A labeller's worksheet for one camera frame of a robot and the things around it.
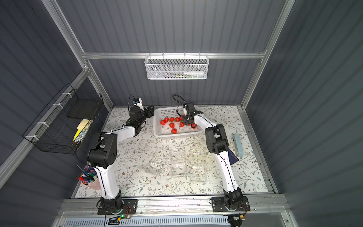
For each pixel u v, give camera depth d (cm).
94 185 72
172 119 108
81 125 74
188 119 85
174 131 102
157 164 89
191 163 89
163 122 108
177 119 108
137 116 80
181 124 105
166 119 108
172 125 105
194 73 93
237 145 91
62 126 72
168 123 108
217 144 65
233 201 64
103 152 54
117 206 66
